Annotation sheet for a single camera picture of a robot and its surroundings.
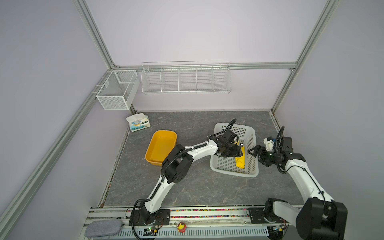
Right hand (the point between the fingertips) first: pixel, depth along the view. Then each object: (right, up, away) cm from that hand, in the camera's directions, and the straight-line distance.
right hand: (253, 155), depth 84 cm
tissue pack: (-75, +20, +24) cm, 81 cm away
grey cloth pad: (-77, -31, -14) cm, 84 cm away
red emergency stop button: (-39, -29, -17) cm, 51 cm away
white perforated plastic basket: (+1, +10, +16) cm, 19 cm away
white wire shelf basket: (-40, +52, +23) cm, 70 cm away
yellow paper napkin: (-6, -4, +5) cm, 9 cm away
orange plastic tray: (-56, +5, +17) cm, 59 cm away
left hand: (-6, -2, +4) cm, 8 cm away
